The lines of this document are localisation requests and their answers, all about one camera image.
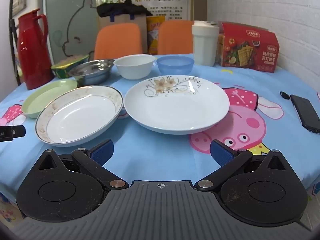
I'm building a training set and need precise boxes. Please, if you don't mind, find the brown paper bag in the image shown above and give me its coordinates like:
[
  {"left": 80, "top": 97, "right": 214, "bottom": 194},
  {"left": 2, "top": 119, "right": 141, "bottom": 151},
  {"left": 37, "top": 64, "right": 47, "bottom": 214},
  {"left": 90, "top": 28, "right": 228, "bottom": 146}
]
[{"left": 96, "top": 12, "right": 148, "bottom": 54}]

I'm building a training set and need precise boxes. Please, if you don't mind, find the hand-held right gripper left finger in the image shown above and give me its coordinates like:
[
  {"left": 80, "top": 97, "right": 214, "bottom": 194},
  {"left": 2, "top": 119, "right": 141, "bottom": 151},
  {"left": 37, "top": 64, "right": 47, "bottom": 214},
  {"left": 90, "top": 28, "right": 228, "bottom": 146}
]
[{"left": 37, "top": 139, "right": 129, "bottom": 190}]

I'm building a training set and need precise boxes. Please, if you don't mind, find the black smartphone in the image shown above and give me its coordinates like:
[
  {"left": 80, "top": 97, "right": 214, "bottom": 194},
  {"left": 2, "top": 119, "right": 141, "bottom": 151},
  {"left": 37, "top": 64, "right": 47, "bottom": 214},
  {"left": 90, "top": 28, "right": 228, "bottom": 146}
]
[{"left": 290, "top": 94, "right": 320, "bottom": 134}]

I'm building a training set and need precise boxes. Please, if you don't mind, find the green instant noodle bowl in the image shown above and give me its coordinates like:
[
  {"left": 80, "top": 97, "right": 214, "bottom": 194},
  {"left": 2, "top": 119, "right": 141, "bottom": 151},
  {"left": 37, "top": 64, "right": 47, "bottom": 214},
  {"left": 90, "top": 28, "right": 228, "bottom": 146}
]
[{"left": 51, "top": 54, "right": 90, "bottom": 79}]

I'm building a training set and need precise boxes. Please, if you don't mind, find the black cloth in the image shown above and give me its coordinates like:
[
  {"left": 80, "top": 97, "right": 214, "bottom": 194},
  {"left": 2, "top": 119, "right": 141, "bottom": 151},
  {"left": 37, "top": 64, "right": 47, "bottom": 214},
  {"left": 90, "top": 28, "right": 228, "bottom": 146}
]
[{"left": 97, "top": 1, "right": 153, "bottom": 17}]

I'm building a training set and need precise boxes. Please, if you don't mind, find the orange chair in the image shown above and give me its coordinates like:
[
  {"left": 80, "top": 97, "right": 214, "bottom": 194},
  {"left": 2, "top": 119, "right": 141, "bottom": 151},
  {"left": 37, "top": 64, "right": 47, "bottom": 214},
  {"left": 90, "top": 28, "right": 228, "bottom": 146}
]
[
  {"left": 94, "top": 23, "right": 143, "bottom": 60},
  {"left": 157, "top": 20, "right": 195, "bottom": 55}
]

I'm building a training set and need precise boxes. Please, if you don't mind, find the frosted glass door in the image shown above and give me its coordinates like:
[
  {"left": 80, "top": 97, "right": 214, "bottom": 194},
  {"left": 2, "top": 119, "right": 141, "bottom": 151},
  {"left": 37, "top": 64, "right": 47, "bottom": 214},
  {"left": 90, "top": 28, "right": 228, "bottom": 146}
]
[{"left": 42, "top": 0, "right": 101, "bottom": 60}]

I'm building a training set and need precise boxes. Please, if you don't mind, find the black metal frame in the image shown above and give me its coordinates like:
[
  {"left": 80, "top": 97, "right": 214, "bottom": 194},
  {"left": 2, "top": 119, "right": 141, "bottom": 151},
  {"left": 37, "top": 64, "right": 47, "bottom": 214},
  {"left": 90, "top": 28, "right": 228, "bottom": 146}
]
[{"left": 9, "top": 18, "right": 22, "bottom": 86}]

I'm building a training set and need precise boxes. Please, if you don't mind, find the wall switch box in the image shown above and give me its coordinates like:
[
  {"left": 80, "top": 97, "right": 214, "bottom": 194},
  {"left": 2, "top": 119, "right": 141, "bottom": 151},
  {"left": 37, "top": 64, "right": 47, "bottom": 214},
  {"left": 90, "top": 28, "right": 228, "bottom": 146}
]
[{"left": 12, "top": 0, "right": 27, "bottom": 15}]

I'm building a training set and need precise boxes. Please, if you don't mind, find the white tumbler with lid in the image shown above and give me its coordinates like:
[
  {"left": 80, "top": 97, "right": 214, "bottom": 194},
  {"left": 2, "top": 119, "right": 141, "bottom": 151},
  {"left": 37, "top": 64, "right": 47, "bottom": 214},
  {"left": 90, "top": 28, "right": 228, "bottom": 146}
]
[{"left": 191, "top": 20, "right": 220, "bottom": 67}]

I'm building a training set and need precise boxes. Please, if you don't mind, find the white gold-rimmed plate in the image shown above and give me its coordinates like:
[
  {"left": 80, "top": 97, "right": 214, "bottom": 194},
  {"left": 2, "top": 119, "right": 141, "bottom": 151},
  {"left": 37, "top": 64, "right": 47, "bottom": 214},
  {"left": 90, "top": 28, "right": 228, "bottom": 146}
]
[{"left": 35, "top": 85, "right": 124, "bottom": 147}]

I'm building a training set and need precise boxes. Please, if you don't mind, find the blue plastic bowl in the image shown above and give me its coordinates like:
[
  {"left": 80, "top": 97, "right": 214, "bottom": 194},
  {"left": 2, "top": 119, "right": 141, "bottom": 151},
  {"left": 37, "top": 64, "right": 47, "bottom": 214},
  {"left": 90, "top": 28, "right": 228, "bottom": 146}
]
[{"left": 156, "top": 56, "right": 195, "bottom": 75}]

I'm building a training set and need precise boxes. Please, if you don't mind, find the blue cartoon pig tablecloth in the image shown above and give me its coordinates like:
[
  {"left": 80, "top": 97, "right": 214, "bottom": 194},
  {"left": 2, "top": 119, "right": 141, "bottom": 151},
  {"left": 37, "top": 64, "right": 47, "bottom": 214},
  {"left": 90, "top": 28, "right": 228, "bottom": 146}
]
[{"left": 0, "top": 52, "right": 320, "bottom": 220}]

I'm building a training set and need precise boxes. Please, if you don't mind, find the yellow snack bag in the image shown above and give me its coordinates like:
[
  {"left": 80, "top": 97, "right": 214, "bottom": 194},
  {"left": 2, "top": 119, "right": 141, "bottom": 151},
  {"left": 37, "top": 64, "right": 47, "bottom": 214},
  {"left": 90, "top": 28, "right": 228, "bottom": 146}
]
[{"left": 146, "top": 16, "right": 166, "bottom": 55}]

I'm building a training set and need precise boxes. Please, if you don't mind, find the white ribbed bowl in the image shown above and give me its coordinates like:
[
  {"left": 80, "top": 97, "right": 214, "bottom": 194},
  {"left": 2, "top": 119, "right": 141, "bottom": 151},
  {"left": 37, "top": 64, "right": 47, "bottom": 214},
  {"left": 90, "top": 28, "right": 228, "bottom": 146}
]
[{"left": 113, "top": 54, "right": 156, "bottom": 80}]

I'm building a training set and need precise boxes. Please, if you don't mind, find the stainless steel bowl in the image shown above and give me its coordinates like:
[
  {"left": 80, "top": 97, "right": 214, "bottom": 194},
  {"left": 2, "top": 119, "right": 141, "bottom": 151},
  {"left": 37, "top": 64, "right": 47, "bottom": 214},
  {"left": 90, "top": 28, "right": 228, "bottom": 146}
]
[{"left": 68, "top": 59, "right": 115, "bottom": 86}]

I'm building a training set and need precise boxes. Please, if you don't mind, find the light green plate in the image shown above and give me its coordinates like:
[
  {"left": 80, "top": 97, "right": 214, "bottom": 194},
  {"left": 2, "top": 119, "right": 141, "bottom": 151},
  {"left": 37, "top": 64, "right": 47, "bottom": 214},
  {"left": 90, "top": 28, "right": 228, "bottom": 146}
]
[{"left": 21, "top": 79, "right": 78, "bottom": 119}]

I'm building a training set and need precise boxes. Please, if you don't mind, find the white text wall poster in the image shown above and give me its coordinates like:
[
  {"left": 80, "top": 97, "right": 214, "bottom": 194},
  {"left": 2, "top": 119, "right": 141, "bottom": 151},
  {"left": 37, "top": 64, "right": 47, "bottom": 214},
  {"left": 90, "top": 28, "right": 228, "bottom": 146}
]
[{"left": 100, "top": 0, "right": 195, "bottom": 22}]

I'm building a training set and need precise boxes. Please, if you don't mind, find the white floral plate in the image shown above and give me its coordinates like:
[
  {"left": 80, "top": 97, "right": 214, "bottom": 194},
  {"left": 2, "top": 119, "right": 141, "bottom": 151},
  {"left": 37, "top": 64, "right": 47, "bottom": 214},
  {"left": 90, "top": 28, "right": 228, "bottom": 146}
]
[{"left": 124, "top": 75, "right": 230, "bottom": 135}]

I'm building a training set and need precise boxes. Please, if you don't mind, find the red cracker box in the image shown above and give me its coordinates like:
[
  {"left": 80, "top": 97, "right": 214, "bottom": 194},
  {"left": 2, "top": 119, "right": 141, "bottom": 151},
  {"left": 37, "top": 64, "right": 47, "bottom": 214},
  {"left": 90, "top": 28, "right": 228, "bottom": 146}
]
[{"left": 217, "top": 22, "right": 280, "bottom": 73}]

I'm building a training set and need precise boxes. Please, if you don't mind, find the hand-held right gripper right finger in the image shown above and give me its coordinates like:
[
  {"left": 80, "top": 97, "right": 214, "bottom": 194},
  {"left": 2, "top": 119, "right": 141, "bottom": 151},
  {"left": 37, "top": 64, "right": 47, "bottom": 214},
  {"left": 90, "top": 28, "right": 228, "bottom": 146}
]
[{"left": 194, "top": 139, "right": 288, "bottom": 191}]

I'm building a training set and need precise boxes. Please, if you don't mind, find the red thermos jug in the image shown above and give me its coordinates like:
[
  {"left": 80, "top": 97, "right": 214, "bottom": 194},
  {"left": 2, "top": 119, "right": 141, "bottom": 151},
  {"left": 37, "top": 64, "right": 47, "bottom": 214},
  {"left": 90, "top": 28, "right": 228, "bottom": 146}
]
[{"left": 17, "top": 8, "right": 55, "bottom": 90}]

